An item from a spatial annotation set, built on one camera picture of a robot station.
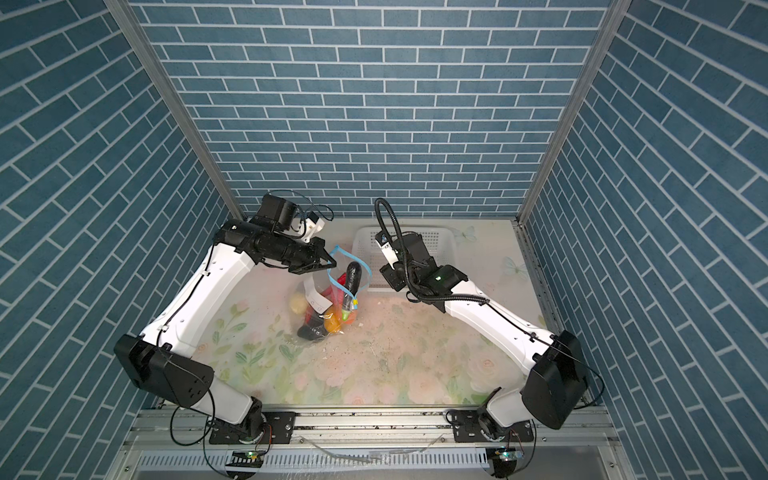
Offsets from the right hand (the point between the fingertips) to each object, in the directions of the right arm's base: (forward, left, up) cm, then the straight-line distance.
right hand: (390, 257), depth 80 cm
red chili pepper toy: (-5, +13, -5) cm, 15 cm away
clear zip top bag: (-10, +17, -8) cm, 21 cm away
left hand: (-6, +13, +4) cm, 15 cm away
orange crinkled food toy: (-14, +10, -11) cm, 20 cm away
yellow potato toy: (-13, +16, -15) cm, 26 cm away
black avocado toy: (-15, +22, -17) cm, 31 cm away
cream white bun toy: (-7, +29, -17) cm, 34 cm away
